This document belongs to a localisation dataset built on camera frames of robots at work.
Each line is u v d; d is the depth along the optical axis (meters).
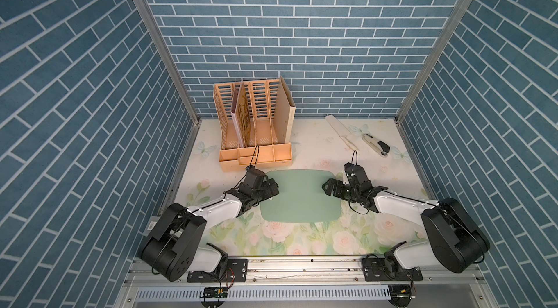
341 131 1.16
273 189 0.83
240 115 0.89
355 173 0.71
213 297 0.71
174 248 0.42
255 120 1.16
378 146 1.06
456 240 0.43
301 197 0.95
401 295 0.70
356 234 0.82
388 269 0.66
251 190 0.69
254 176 0.70
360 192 0.71
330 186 0.82
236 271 0.74
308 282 0.74
